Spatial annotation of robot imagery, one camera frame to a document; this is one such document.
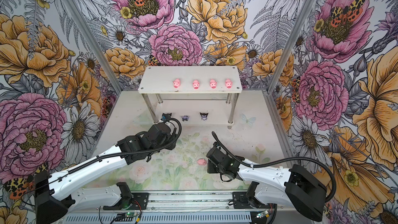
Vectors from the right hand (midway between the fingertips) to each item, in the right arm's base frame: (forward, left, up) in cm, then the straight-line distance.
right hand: (211, 171), depth 82 cm
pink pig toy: (+5, +5, 0) cm, 7 cm away
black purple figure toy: (+29, +3, +9) cm, 30 cm away
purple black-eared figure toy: (+12, +19, +32) cm, 39 cm away
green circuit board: (-18, +37, -1) cm, 41 cm away
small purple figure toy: (+28, +14, +9) cm, 32 cm away
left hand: (+10, +19, +17) cm, 27 cm away
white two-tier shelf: (+56, +6, -1) cm, 56 cm away
